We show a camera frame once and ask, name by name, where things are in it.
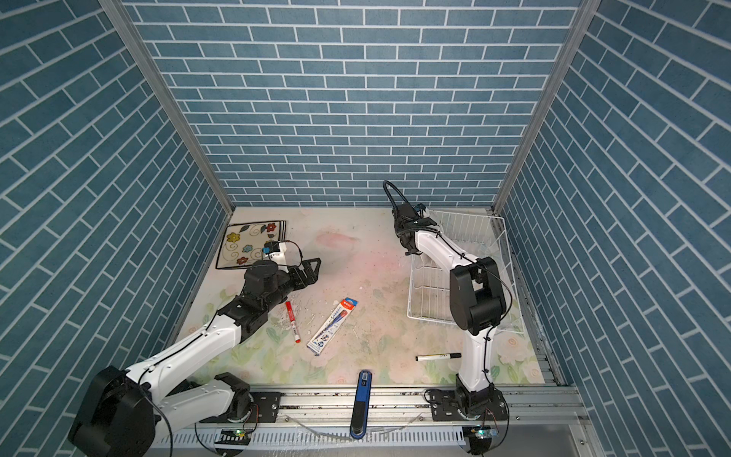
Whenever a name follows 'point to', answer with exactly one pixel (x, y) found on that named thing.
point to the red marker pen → (291, 315)
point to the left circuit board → (238, 436)
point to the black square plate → (243, 244)
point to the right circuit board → (484, 432)
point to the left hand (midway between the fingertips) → (312, 263)
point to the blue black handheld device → (362, 406)
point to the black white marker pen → (452, 355)
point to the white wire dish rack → (476, 235)
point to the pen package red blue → (329, 327)
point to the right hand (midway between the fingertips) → (435, 236)
